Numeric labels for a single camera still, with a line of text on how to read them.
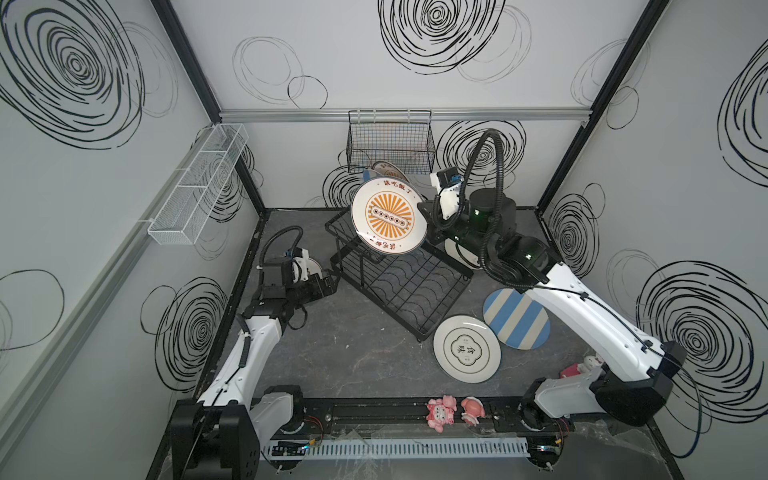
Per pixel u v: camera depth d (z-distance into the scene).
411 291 0.94
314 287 0.73
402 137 0.96
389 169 0.84
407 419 0.75
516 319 0.91
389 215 0.68
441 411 0.72
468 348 0.85
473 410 0.73
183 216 0.73
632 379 0.40
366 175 0.82
